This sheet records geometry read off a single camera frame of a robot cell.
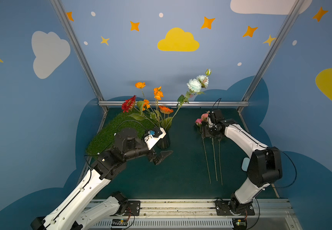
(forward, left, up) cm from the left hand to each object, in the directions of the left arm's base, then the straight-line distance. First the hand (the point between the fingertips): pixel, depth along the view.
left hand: (165, 139), depth 62 cm
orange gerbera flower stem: (+21, 0, -13) cm, 25 cm away
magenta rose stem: (+11, -27, -34) cm, 45 cm away
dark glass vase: (+15, +1, -28) cm, 32 cm away
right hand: (+21, -29, -23) cm, 42 cm away
